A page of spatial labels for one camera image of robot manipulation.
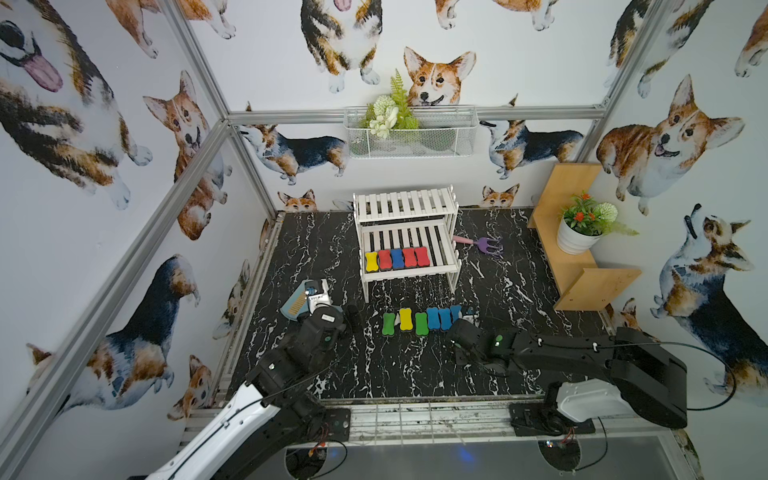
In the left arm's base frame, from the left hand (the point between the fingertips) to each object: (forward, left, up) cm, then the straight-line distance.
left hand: (343, 298), depth 74 cm
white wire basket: (+48, -28, +16) cm, 58 cm away
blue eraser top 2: (+3, -24, -19) cm, 30 cm away
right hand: (-5, -31, -19) cm, 37 cm away
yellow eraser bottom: (+14, -6, -7) cm, 17 cm away
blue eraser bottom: (+15, -13, -5) cm, 21 cm away
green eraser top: (+2, -10, -19) cm, 22 cm away
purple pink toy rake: (+32, -46, -21) cm, 60 cm away
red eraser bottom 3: (+17, -21, -7) cm, 28 cm away
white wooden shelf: (+28, -16, -8) cm, 33 cm away
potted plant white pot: (+23, -69, 0) cm, 73 cm away
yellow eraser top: (+3, -15, -20) cm, 25 cm away
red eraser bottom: (+16, -10, -7) cm, 20 cm away
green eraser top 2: (+1, -20, -19) cm, 28 cm away
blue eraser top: (+2, -28, -19) cm, 33 cm away
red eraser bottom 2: (+16, -17, -6) cm, 24 cm away
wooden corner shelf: (+5, -62, -4) cm, 63 cm away
